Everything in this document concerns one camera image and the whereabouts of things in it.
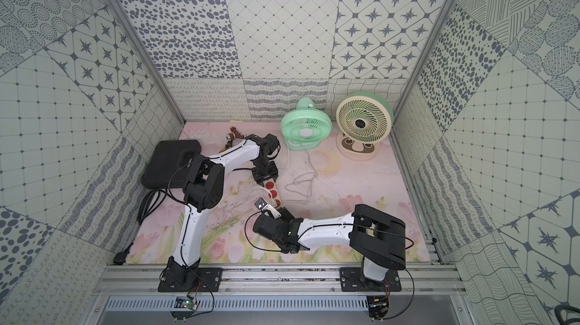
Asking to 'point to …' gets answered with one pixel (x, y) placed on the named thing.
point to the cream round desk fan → (363, 121)
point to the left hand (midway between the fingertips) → (271, 181)
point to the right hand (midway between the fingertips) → (277, 214)
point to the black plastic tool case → (168, 165)
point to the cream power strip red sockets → (271, 186)
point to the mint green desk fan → (304, 128)
